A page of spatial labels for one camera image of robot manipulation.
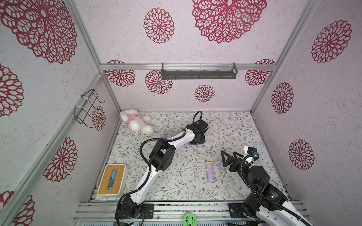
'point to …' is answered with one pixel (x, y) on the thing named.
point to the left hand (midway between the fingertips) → (201, 141)
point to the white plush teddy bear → (136, 122)
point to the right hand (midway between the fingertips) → (226, 152)
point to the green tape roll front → (190, 220)
